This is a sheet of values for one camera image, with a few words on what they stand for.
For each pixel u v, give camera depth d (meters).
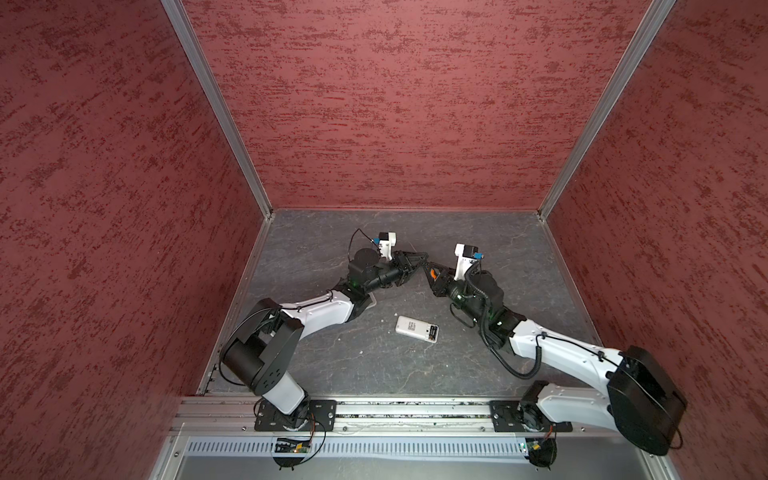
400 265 0.72
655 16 0.71
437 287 0.69
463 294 0.67
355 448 0.77
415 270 0.75
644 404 0.41
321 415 0.74
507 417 0.74
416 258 0.79
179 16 0.71
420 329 0.88
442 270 0.70
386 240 0.79
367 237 0.76
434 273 0.75
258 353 0.45
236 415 0.76
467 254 0.69
